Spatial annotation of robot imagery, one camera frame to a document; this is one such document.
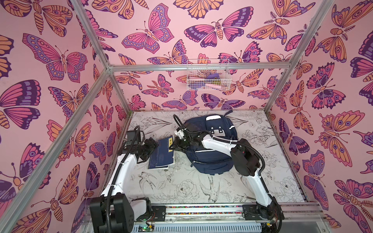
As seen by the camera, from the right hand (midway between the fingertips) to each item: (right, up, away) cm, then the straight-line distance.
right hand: (169, 146), depth 87 cm
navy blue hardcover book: (-4, -7, 0) cm, 8 cm away
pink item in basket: (+29, +36, 0) cm, 46 cm away
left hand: (-7, +1, -3) cm, 8 cm away
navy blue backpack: (+24, -9, +1) cm, 26 cm away
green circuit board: (-10, -38, -15) cm, 43 cm away
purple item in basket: (+28, +45, +7) cm, 53 cm away
